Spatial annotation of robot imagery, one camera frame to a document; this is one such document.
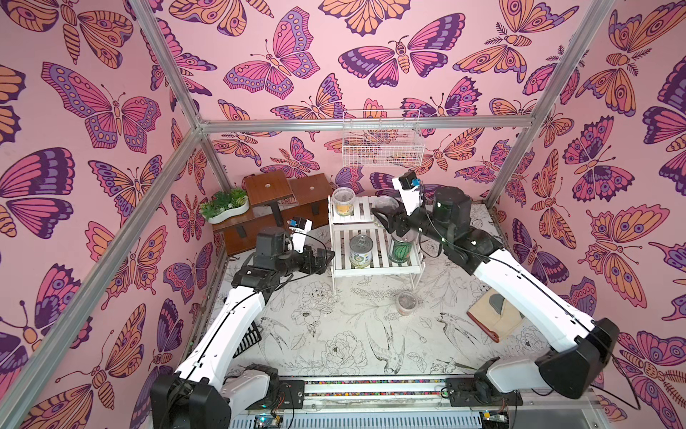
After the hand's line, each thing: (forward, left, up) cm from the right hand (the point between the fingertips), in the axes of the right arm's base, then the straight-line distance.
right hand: (377, 204), depth 67 cm
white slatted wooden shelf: (+13, +11, -25) cm, 30 cm away
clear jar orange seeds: (+7, +9, -6) cm, 13 cm away
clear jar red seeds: (-11, -11, -33) cm, 37 cm away
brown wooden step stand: (+24, +37, -25) cm, 51 cm away
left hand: (-3, +15, -16) cm, 22 cm away
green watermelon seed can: (-1, -8, -17) cm, 19 cm away
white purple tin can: (0, +4, -19) cm, 19 cm away
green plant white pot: (+16, +52, -17) cm, 57 cm away
